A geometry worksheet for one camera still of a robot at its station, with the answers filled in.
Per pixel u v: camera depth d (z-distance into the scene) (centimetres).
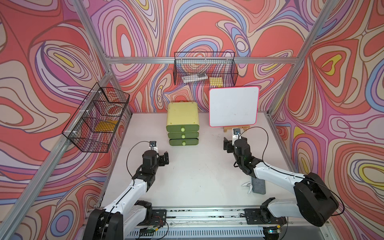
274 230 71
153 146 74
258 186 82
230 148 77
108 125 72
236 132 73
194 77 88
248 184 82
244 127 106
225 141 79
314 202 42
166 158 80
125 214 44
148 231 70
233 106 101
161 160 78
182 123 84
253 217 73
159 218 72
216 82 93
